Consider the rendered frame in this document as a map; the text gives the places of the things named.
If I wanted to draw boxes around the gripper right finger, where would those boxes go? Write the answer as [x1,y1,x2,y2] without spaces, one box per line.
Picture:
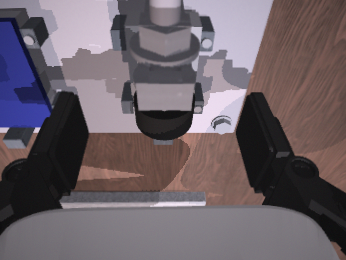
[236,92,346,255]

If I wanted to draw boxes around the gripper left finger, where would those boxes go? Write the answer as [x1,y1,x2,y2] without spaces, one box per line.
[0,92,89,235]

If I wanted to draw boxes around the blue flat plate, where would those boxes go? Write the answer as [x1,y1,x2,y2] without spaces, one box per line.
[0,11,55,128]

